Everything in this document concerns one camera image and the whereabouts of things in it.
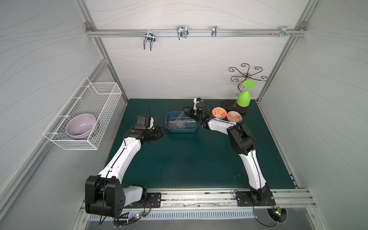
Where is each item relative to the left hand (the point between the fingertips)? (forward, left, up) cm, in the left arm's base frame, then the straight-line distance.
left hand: (162, 133), depth 83 cm
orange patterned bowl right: (+24, -50, -13) cm, 57 cm away
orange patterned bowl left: (+28, -39, -13) cm, 50 cm away
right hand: (+23, -11, -3) cm, 26 cm away
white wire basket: (+11, +35, +16) cm, 40 cm away
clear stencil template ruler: (+17, -16, -14) cm, 27 cm away
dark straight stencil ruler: (+18, -7, -9) cm, 21 cm away
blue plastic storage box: (+23, -3, -12) cm, 26 cm away
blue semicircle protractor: (+16, -9, -14) cm, 23 cm away
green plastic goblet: (+22, -51, +8) cm, 56 cm away
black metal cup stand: (+36, -50, -13) cm, 63 cm away
